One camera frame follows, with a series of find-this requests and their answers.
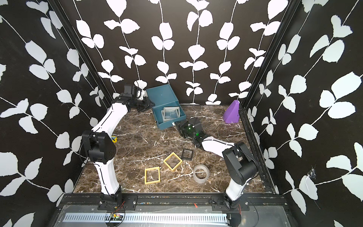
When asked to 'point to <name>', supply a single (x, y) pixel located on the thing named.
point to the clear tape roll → (201, 166)
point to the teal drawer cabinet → (161, 95)
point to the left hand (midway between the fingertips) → (154, 102)
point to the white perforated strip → (147, 218)
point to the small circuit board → (115, 216)
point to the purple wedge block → (231, 114)
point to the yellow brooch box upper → (170, 155)
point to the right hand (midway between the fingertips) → (172, 122)
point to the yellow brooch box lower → (151, 181)
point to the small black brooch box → (187, 154)
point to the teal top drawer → (158, 115)
